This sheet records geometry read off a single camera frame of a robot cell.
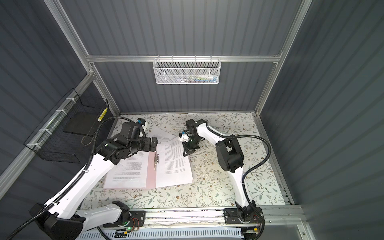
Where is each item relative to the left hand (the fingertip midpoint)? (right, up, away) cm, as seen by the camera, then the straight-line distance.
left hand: (149, 140), depth 75 cm
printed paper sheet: (+10, -19, +16) cm, 27 cm away
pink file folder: (-3, -19, +18) cm, 26 cm away
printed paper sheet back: (-2, +1, +33) cm, 33 cm away
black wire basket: (-39, +3, -2) cm, 39 cm away
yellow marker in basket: (-28, +14, +6) cm, 32 cm away
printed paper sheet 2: (-14, -20, +10) cm, 26 cm away
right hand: (+18, -11, +16) cm, 27 cm away
